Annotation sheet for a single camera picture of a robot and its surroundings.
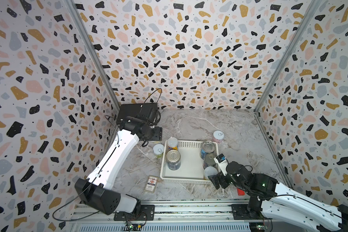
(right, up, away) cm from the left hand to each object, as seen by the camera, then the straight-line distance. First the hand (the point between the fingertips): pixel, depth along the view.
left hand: (156, 135), depth 75 cm
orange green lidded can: (+29, -21, +6) cm, 36 cm away
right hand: (+30, -20, -1) cm, 36 cm away
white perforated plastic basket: (+19, -23, +12) cm, 32 cm away
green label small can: (-2, -11, +17) cm, 20 cm away
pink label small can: (+38, -3, +25) cm, 46 cm away
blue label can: (+9, -15, +6) cm, 18 cm away
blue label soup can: (+29, -8, +13) cm, 33 cm away
